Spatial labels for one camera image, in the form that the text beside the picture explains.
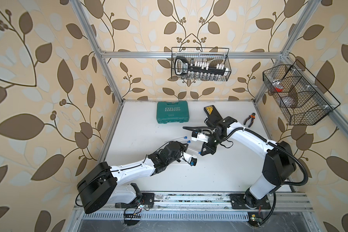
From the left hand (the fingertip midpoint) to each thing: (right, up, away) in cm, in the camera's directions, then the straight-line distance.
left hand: (184, 140), depth 81 cm
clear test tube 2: (-7, -2, +17) cm, 18 cm away
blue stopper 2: (+1, 0, +15) cm, 15 cm away
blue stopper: (+8, -6, -4) cm, 11 cm away
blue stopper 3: (+3, -3, +15) cm, 16 cm away
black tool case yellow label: (+23, +14, +28) cm, 39 cm away
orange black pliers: (+53, +14, +27) cm, 61 cm away
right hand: (+10, -6, -1) cm, 12 cm away
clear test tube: (+5, -5, -2) cm, 7 cm away
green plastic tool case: (-8, +17, +27) cm, 33 cm away
